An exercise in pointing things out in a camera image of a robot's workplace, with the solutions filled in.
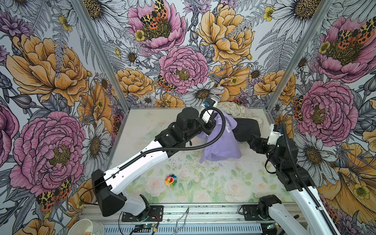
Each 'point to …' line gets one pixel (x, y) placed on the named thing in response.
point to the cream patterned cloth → (238, 110)
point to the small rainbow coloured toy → (171, 180)
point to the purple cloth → (227, 147)
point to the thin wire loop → (176, 223)
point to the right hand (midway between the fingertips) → (258, 140)
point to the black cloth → (246, 129)
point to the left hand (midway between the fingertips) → (213, 117)
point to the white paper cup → (85, 227)
